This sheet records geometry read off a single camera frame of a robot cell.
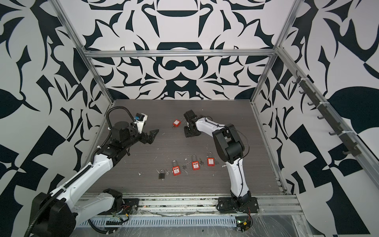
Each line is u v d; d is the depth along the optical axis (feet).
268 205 2.49
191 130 2.59
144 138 2.32
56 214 1.28
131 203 2.48
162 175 2.78
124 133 1.98
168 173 2.79
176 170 2.78
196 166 2.84
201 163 2.89
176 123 3.44
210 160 2.92
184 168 2.86
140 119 2.21
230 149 1.83
